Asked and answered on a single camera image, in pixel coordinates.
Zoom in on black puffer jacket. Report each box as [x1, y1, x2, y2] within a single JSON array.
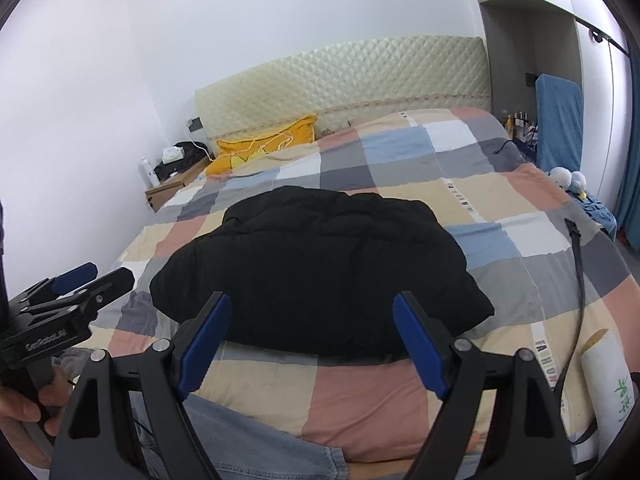
[[150, 186, 495, 360]]

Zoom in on person's left hand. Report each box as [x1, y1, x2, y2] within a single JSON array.
[[0, 365, 72, 469]]

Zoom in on wooden nightstand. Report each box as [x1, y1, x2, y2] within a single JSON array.
[[145, 158, 209, 212]]

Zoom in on blue jeans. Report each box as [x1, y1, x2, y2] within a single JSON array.
[[127, 389, 352, 480]]

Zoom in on white bottle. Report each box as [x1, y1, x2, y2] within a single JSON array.
[[140, 158, 158, 188]]

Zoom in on checkered patchwork quilt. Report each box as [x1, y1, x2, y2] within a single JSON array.
[[90, 108, 639, 463]]

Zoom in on white tissue box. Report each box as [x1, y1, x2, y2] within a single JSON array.
[[162, 145, 184, 165]]

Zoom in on black bag on nightstand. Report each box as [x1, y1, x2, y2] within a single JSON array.
[[154, 141, 209, 182]]

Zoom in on yellow pillow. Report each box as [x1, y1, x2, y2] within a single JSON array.
[[205, 114, 318, 177]]

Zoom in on blue curtain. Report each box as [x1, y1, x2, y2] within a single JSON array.
[[615, 49, 640, 252]]

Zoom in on white plush toy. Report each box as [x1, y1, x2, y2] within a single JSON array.
[[549, 167, 587, 196]]

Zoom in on blue towel on chair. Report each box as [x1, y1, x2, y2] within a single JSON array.
[[535, 74, 584, 171]]

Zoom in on bottles on side table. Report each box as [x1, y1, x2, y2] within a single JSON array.
[[501, 110, 538, 146]]

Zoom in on cream quilted headboard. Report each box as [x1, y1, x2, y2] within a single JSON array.
[[194, 36, 491, 143]]

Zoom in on grey wardrobe cabinet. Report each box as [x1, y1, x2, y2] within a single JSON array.
[[464, 0, 629, 172]]

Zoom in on black strap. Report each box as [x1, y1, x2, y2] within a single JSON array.
[[549, 216, 601, 446]]

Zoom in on grey wall socket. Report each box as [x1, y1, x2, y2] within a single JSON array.
[[186, 117, 203, 132]]

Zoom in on white charging cable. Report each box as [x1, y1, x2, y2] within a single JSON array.
[[188, 129, 296, 162]]

